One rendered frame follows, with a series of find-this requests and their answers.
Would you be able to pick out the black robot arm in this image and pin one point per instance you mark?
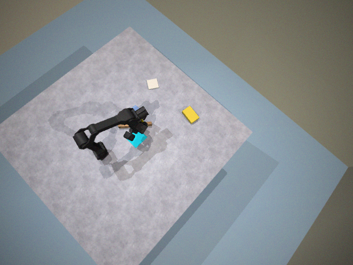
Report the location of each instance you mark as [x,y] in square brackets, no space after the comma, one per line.
[126,116]

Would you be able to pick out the beige flat block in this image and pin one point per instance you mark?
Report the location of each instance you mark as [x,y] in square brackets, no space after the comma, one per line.
[152,84]

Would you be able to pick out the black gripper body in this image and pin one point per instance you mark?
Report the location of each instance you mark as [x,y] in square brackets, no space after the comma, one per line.
[129,135]

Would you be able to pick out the yellow flat block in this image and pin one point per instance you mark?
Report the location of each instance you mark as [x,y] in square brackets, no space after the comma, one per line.
[190,114]

